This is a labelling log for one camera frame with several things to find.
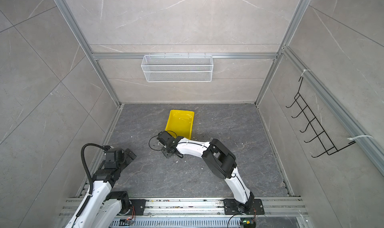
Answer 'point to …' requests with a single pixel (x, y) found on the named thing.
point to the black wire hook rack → (330, 148)
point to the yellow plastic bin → (179, 123)
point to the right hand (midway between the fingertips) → (168, 148)
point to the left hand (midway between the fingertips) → (126, 153)
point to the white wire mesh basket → (177, 68)
